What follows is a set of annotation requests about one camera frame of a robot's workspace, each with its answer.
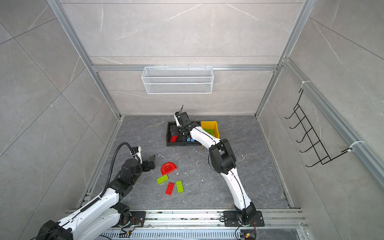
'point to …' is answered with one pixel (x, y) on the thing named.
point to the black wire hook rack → (323, 155)
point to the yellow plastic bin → (211, 127)
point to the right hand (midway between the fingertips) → (174, 128)
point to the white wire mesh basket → (178, 80)
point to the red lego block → (174, 138)
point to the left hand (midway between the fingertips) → (147, 153)
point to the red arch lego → (168, 167)
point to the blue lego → (188, 139)
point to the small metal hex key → (158, 156)
